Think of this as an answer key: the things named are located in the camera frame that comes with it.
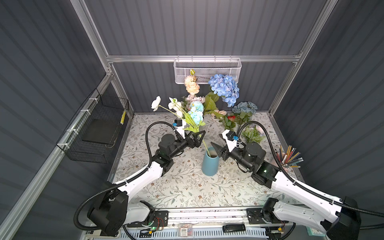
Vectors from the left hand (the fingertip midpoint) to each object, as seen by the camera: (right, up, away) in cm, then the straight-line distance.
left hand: (200, 130), depth 74 cm
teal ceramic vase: (+5, -17, +1) cm, 18 cm away
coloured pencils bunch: (+49, -17, +10) cm, 53 cm away
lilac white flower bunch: (-7, +18, +13) cm, 23 cm away
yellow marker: (-43, +7, +9) cm, 44 cm away
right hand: (+8, -4, -5) cm, 11 cm away
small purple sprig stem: (+35, -3, +23) cm, 42 cm away
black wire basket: (-56, +13, +8) cm, 58 cm away
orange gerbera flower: (+22, +5, +32) cm, 40 cm away
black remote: (+17, -48, -2) cm, 50 cm away
